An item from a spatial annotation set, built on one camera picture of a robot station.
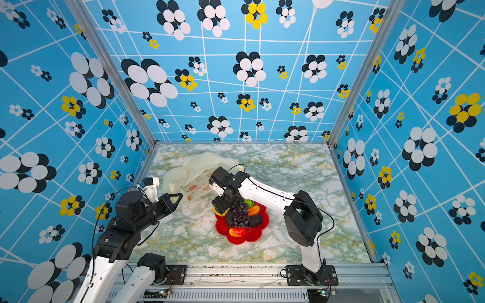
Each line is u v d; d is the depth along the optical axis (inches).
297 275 28.7
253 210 34.2
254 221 32.5
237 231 31.7
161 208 23.8
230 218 33.1
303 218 18.4
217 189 30.2
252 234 32.5
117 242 18.3
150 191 24.5
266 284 28.4
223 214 33.3
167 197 24.0
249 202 34.1
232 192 23.5
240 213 32.3
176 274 29.0
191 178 32.5
